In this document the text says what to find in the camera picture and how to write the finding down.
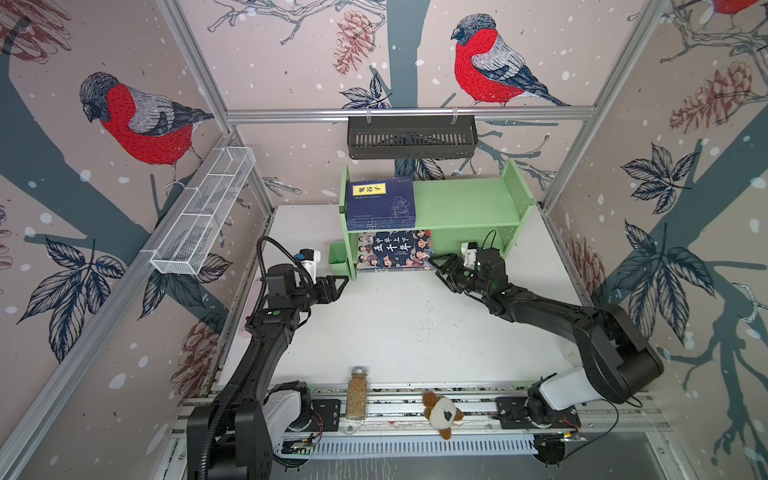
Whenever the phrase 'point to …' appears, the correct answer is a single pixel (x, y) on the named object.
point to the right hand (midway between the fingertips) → (429, 268)
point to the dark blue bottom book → (393, 197)
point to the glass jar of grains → (357, 394)
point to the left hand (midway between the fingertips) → (339, 279)
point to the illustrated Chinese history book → (396, 251)
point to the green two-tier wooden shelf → (486, 212)
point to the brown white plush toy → (441, 413)
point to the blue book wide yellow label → (379, 226)
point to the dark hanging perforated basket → (414, 136)
